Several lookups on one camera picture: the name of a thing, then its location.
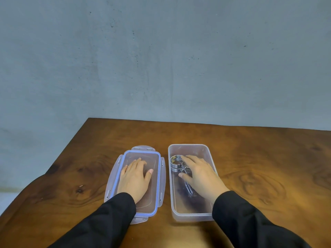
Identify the person's left hand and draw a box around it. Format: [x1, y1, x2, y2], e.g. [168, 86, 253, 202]
[117, 157, 154, 204]

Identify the person's right hand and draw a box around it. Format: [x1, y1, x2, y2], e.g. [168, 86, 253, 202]
[178, 155, 230, 205]

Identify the clear lid with blue seal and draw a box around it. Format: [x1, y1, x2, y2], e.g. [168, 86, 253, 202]
[103, 145, 167, 225]

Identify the clear plastic container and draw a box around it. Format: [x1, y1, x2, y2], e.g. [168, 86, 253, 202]
[168, 144, 219, 222]

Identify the person's right forearm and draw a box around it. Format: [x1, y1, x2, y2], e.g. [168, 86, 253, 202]
[212, 190, 312, 248]

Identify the person's left forearm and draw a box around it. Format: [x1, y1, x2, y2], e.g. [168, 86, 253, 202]
[48, 192, 137, 248]

